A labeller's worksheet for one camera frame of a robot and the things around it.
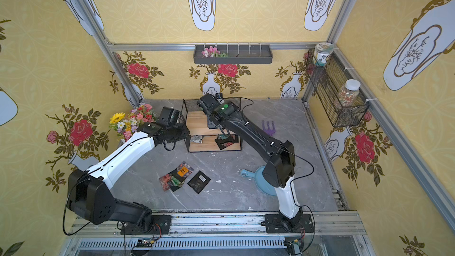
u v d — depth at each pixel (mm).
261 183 850
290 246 705
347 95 653
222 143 974
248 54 924
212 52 877
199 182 857
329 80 933
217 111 560
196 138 986
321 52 841
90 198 413
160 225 731
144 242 731
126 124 875
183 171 888
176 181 848
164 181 857
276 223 734
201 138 988
